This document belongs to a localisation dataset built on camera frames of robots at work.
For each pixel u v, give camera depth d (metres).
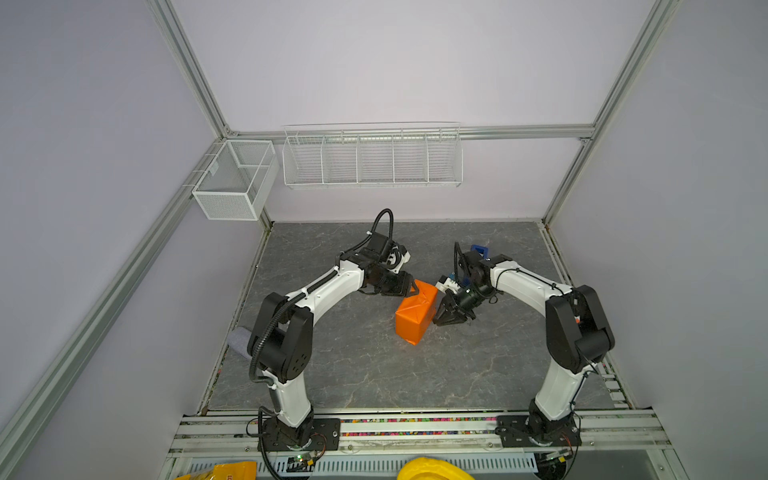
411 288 0.84
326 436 0.73
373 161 1.08
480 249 1.06
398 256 0.77
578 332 0.49
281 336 0.48
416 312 0.81
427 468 0.66
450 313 0.77
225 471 0.65
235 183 1.00
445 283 0.85
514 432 0.74
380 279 0.76
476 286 0.75
